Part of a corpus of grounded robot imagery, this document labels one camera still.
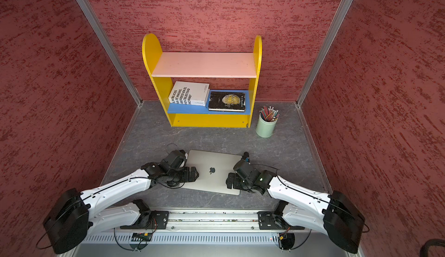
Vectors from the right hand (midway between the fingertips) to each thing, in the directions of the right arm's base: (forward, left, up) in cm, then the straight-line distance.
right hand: (234, 187), depth 81 cm
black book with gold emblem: (+45, +2, +13) cm, 47 cm away
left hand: (+4, +22, +1) cm, 22 cm away
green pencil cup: (+32, -20, +3) cm, 37 cm away
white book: (+50, +24, +16) cm, 58 cm away
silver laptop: (+10, +11, -2) cm, 15 cm away
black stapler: (+16, -7, +2) cm, 17 cm away
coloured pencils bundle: (+37, -21, +10) cm, 44 cm away
